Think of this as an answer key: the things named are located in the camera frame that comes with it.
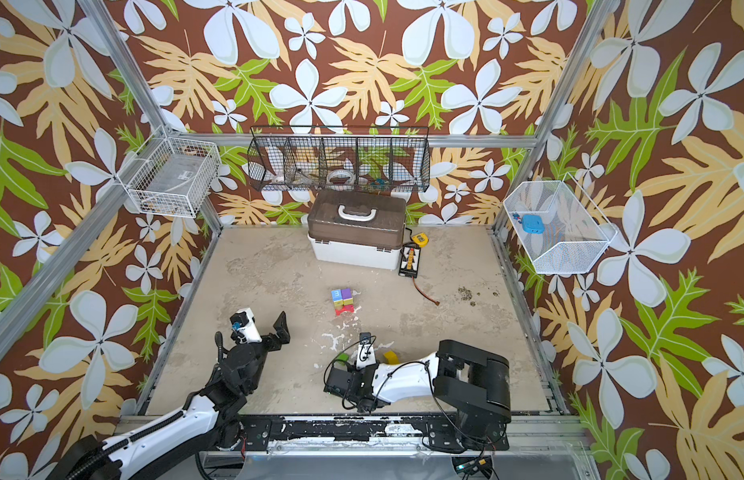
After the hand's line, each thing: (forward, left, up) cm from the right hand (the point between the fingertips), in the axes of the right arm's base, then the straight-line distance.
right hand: (359, 369), depth 86 cm
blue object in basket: (+32, -52, +27) cm, 66 cm away
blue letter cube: (+18, +7, +12) cm, 23 cm away
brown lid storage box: (+36, 0, +23) cm, 42 cm away
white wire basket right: (+25, -58, +31) cm, 71 cm away
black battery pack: (+37, -18, +3) cm, 42 cm away
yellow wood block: (+2, -10, +4) cm, 10 cm away
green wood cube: (+3, +5, +1) cm, 6 cm away
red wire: (+22, -24, +2) cm, 32 cm away
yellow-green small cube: (+17, +3, +10) cm, 20 cm away
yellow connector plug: (+49, -24, +3) cm, 54 cm away
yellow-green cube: (+17, +6, +9) cm, 20 cm away
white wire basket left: (+45, +54, +37) cm, 79 cm away
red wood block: (+18, +5, +3) cm, 19 cm away
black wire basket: (+59, -10, +32) cm, 68 cm away
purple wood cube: (+18, +4, +12) cm, 22 cm away
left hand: (+11, +26, +14) cm, 31 cm away
